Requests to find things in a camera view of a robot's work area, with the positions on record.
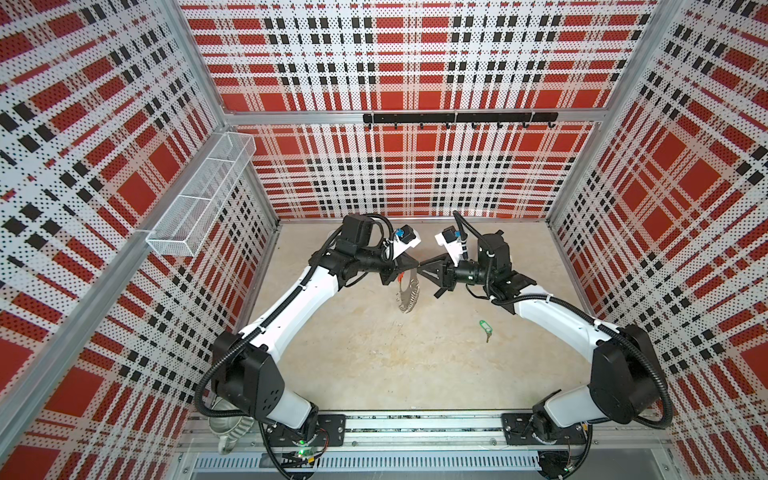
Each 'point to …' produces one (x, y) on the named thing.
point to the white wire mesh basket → (183, 226)
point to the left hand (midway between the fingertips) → (414, 266)
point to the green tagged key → (487, 328)
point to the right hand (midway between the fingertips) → (421, 270)
